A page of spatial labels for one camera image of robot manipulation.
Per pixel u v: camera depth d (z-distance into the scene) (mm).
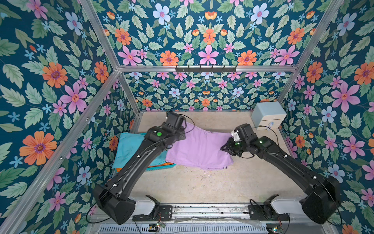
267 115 973
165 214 734
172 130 530
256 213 736
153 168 833
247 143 594
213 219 729
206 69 932
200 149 779
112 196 380
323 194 389
